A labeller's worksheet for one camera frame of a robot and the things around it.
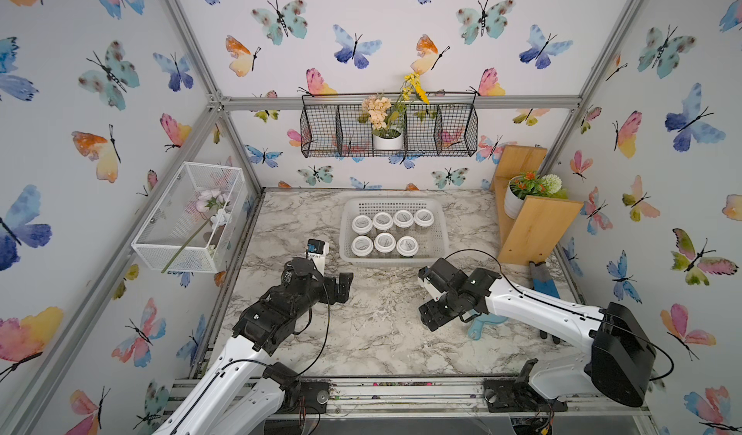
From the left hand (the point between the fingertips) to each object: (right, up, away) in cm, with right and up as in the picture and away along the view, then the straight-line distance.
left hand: (338, 270), depth 75 cm
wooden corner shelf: (+57, +11, +9) cm, 59 cm away
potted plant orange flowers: (+56, +24, +14) cm, 62 cm away
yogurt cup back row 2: (+11, +12, +27) cm, 31 cm away
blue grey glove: (+63, -7, +19) cm, 66 cm away
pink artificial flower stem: (-33, +17, +1) cm, 37 cm away
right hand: (+26, -13, +6) cm, 29 cm away
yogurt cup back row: (+4, +11, +25) cm, 27 cm away
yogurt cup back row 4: (+26, +13, +27) cm, 40 cm away
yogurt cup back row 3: (+18, +12, +27) cm, 35 cm away
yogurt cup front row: (+5, +4, +19) cm, 20 cm away
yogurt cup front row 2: (+12, +5, +21) cm, 25 cm away
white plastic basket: (+15, +8, +31) cm, 36 cm away
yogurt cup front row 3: (+19, +4, +21) cm, 29 cm away
